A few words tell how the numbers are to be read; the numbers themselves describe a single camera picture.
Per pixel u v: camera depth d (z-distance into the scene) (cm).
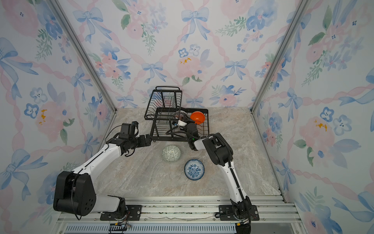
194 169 86
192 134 84
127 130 68
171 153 95
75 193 41
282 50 84
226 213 73
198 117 107
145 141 79
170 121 87
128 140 66
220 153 62
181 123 93
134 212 74
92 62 92
